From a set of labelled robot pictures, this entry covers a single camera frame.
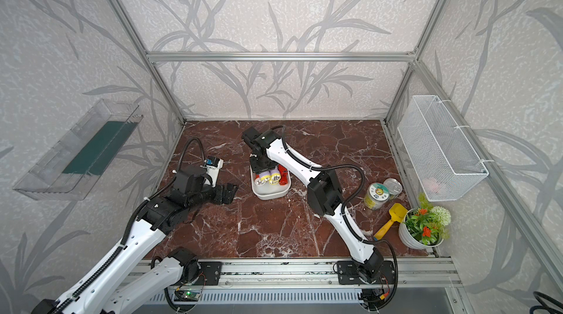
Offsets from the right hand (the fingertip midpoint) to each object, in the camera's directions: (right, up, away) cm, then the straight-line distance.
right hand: (259, 168), depth 91 cm
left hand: (-8, -3, -15) cm, 18 cm away
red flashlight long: (+10, -2, +1) cm, 10 cm away
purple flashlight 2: (+7, -3, 0) cm, 7 cm away
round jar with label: (+47, -9, -7) cm, 48 cm away
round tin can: (+56, -7, -2) cm, 56 cm away
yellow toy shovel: (+56, -17, -5) cm, 59 cm away
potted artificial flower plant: (+56, -15, -23) cm, 62 cm away
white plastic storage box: (+5, -10, +1) cm, 11 cm away
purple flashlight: (+3, -2, -5) cm, 6 cm away
